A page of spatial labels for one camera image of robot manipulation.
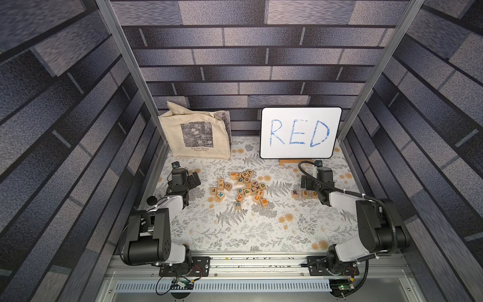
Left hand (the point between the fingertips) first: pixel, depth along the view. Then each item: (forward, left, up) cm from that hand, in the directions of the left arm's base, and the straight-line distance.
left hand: (187, 175), depth 93 cm
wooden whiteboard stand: (+14, -51, -6) cm, 53 cm away
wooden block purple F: (-2, -35, -5) cm, 35 cm away
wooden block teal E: (-14, -26, -5) cm, 30 cm away
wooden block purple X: (-4, -36, -5) cm, 37 cm away
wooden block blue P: (-6, -27, -5) cm, 28 cm away
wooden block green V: (+5, -32, -5) cm, 33 cm away
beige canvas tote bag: (+20, -7, +9) cm, 23 cm away
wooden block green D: (-3, -38, -5) cm, 39 cm away
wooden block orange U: (-11, -36, -5) cm, 38 cm away
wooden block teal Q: (0, -27, -5) cm, 27 cm away
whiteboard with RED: (+20, -58, +11) cm, 62 cm away
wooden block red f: (-7, -37, -5) cm, 38 cm away
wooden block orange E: (+3, -23, -6) cm, 24 cm away
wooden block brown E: (-7, -60, -5) cm, 61 cm away
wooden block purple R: (-7, -55, -5) cm, 56 cm away
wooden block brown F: (-6, -13, -5) cm, 16 cm away
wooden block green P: (-7, -31, -5) cm, 32 cm away
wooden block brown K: (-3, -17, -5) cm, 18 cm away
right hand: (+2, -65, -3) cm, 65 cm away
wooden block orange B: (-12, -39, -6) cm, 41 cm away
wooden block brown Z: (+4, -26, -5) cm, 27 cm away
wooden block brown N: (+4, -29, -5) cm, 30 cm away
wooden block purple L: (-6, -34, -4) cm, 34 cm away
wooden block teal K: (-9, -17, -5) cm, 20 cm away
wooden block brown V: (0, -17, -5) cm, 17 cm away
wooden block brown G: (+1, -30, -5) cm, 31 cm away
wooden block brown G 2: (-4, -21, -5) cm, 21 cm away
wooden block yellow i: (-3, -31, -5) cm, 32 cm away
